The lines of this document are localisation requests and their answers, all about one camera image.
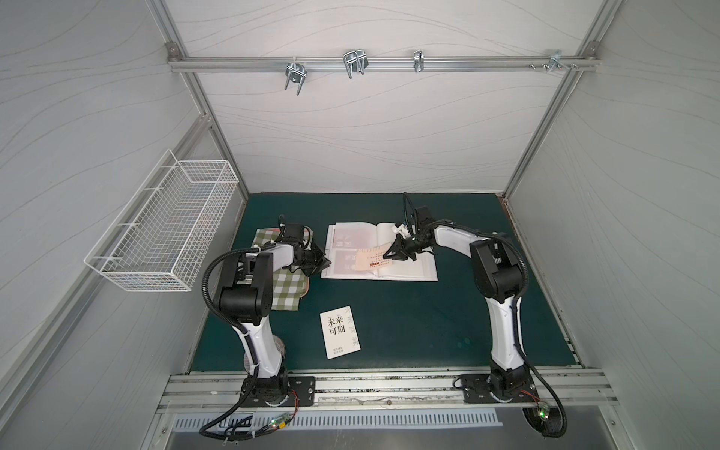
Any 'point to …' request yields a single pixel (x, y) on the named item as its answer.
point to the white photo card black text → (339, 332)
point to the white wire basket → (161, 238)
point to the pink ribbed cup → (279, 345)
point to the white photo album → (423, 269)
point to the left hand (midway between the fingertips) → (333, 260)
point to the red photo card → (351, 237)
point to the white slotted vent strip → (487, 417)
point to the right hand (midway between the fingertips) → (384, 255)
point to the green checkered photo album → (288, 285)
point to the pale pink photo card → (371, 258)
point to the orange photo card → (345, 261)
